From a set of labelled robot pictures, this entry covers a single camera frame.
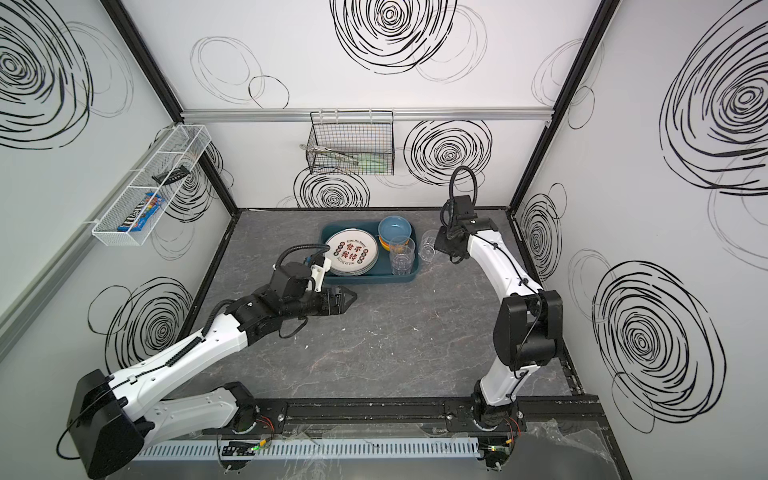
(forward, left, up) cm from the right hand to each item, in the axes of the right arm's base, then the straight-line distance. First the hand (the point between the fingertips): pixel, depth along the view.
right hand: (441, 243), depth 89 cm
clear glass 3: (+2, +4, -4) cm, 6 cm away
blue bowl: (+12, +15, -6) cm, 20 cm away
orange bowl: (+7, +17, -9) cm, 20 cm away
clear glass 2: (+6, +11, -7) cm, 15 cm away
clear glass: (0, +11, -10) cm, 15 cm away
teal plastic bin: (-1, +19, -15) cm, 24 cm away
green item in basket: (+16, +21, +17) cm, 31 cm away
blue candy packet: (-7, +76, +19) cm, 78 cm away
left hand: (-20, +25, +2) cm, 32 cm away
